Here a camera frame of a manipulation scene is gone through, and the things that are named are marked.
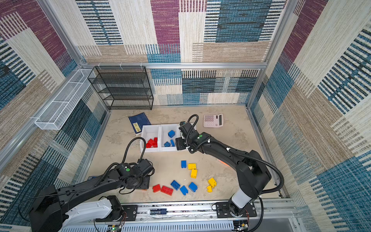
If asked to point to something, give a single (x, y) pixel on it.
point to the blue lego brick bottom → (184, 190)
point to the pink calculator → (213, 120)
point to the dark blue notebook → (137, 121)
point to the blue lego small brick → (172, 143)
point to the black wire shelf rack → (123, 87)
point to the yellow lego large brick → (212, 182)
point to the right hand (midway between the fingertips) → (181, 144)
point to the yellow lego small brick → (209, 189)
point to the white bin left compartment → (151, 134)
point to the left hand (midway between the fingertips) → (145, 182)
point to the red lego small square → (156, 188)
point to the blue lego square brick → (183, 164)
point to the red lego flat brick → (166, 190)
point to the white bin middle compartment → (167, 134)
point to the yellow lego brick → (194, 173)
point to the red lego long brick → (155, 144)
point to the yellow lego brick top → (192, 166)
